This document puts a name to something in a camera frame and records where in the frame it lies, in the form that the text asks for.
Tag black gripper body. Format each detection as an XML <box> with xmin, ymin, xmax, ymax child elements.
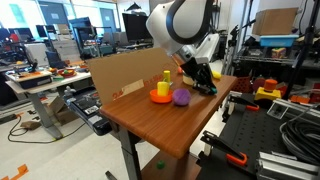
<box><xmin>180</xmin><ymin>57</ymin><xmax>213</xmax><ymax>85</ymax></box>

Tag purple fuzzy ball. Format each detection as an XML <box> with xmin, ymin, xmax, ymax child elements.
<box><xmin>172</xmin><ymin>88</ymin><xmax>192</xmax><ymax>107</ymax></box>

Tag yellow toy cylinder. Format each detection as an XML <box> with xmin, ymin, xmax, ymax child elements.
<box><xmin>162</xmin><ymin>69</ymin><xmax>172</xmax><ymax>84</ymax></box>

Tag yellow toy bell pepper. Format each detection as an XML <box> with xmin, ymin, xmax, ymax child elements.
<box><xmin>156</xmin><ymin>81</ymin><xmax>171</xmax><ymax>97</ymax></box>

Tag orange plastic plate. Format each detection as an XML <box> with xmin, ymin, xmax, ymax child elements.
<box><xmin>149</xmin><ymin>88</ymin><xmax>175</xmax><ymax>105</ymax></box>

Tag yellow emergency stop button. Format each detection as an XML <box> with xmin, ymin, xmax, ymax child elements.
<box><xmin>254</xmin><ymin>78</ymin><xmax>283</xmax><ymax>102</ymax></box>

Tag brown cardboard panel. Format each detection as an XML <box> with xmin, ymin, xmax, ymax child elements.
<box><xmin>87</xmin><ymin>47</ymin><xmax>183</xmax><ymax>105</ymax></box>

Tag black perforated breadboard table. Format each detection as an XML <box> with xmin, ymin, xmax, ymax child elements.
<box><xmin>195</xmin><ymin>99</ymin><xmax>294</xmax><ymax>180</ymax></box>

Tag small colourful box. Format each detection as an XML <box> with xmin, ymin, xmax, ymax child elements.
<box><xmin>270</xmin><ymin>47</ymin><xmax>288</xmax><ymax>60</ymax></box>

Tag dark flat monitor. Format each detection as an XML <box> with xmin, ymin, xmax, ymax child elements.
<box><xmin>121</xmin><ymin>12</ymin><xmax>154</xmax><ymax>43</ymax></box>

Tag blue plastic bin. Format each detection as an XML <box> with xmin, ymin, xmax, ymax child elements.
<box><xmin>259</xmin><ymin>34</ymin><xmax>300</xmax><ymax>48</ymax></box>

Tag large cardboard box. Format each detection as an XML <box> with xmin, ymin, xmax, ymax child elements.
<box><xmin>251</xmin><ymin>7</ymin><xmax>300</xmax><ymax>36</ymax></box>

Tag silver aluminium extrusion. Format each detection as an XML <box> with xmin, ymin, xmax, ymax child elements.
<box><xmin>255</xmin><ymin>151</ymin><xmax>320</xmax><ymax>180</ymax></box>

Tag black control box with labels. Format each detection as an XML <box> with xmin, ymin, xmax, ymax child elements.
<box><xmin>63</xmin><ymin>87</ymin><xmax>113</xmax><ymax>136</ymax></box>

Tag red bowl with toy food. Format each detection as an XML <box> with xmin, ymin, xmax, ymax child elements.
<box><xmin>57</xmin><ymin>68</ymin><xmax>77</xmax><ymax>79</ymax></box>

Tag brown box under desk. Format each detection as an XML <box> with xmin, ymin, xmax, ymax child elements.
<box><xmin>44</xmin><ymin>96</ymin><xmax>81</xmax><ymax>126</ymax></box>

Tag white desk with grey legs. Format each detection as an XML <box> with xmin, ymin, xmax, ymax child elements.
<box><xmin>5</xmin><ymin>70</ymin><xmax>93</xmax><ymax>140</ymax></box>

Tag grey tray with orange items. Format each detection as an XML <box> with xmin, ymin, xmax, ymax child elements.
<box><xmin>6</xmin><ymin>70</ymin><xmax>54</xmax><ymax>90</ymax></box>

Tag black clamp with orange handle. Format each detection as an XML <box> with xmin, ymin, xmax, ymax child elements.
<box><xmin>196</xmin><ymin>130</ymin><xmax>249</xmax><ymax>174</ymax></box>
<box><xmin>221</xmin><ymin>91</ymin><xmax>261</xmax><ymax>123</ymax></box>

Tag black coiled cable bundle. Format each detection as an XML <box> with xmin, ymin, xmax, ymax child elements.
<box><xmin>279</xmin><ymin>118</ymin><xmax>320</xmax><ymax>167</ymax></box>

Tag black floor cable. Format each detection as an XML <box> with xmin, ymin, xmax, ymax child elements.
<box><xmin>7</xmin><ymin>114</ymin><xmax>88</xmax><ymax>145</ymax></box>

